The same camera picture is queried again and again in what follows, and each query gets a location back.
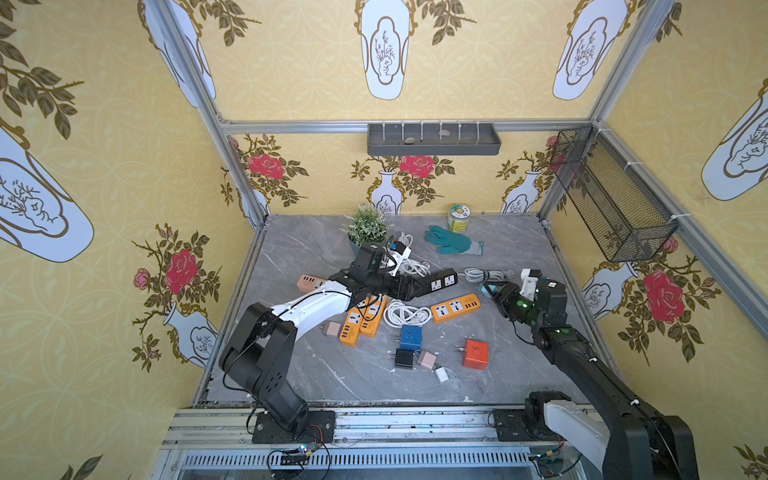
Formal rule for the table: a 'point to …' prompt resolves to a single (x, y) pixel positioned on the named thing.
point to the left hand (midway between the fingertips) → (414, 285)
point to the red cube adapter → (476, 355)
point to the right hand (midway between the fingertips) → (479, 288)
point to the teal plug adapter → (492, 287)
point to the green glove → (450, 242)
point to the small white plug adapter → (442, 375)
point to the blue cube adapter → (411, 337)
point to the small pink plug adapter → (332, 329)
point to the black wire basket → (623, 213)
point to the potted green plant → (365, 225)
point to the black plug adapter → (403, 359)
